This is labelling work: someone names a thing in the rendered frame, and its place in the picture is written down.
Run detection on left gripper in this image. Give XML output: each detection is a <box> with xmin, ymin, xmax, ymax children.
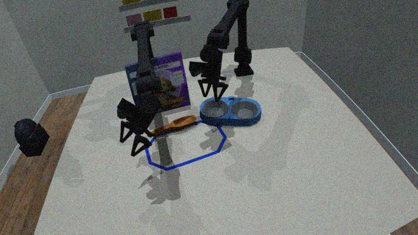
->
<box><xmin>198</xmin><ymin>63</ymin><xmax>228</xmax><ymax>102</ymax></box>

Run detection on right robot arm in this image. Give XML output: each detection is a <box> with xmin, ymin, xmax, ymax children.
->
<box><xmin>117</xmin><ymin>20</ymin><xmax>162</xmax><ymax>129</ymax></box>

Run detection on purple dry dog food bag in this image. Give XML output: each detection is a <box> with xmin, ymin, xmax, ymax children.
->
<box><xmin>125</xmin><ymin>51</ymin><xmax>191</xmax><ymax>113</ymax></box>

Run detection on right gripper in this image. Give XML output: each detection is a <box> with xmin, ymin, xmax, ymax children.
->
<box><xmin>120</xmin><ymin>114</ymin><xmax>154</xmax><ymax>157</ymax></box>

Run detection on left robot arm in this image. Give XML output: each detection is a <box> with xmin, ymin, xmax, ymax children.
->
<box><xmin>189</xmin><ymin>0</ymin><xmax>254</xmax><ymax>77</ymax></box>

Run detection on grey metal bowl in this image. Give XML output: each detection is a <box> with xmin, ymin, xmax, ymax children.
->
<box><xmin>202</xmin><ymin>100</ymin><xmax>229</xmax><ymax>118</ymax></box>
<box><xmin>231</xmin><ymin>101</ymin><xmax>258</xmax><ymax>119</ymax></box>

